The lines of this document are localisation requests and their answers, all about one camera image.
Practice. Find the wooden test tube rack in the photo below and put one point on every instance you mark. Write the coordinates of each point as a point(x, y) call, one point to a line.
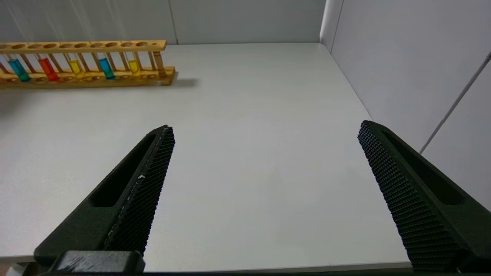
point(115, 83)

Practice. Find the yellow pigment test tube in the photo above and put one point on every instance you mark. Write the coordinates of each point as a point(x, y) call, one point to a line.
point(134, 68)
point(77, 69)

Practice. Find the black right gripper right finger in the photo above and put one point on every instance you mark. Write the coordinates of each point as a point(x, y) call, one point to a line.
point(429, 214)

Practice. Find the red pigment test tube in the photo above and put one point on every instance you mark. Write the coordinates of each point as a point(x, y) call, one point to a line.
point(49, 70)

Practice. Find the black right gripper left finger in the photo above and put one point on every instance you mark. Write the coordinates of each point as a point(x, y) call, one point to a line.
point(130, 214)

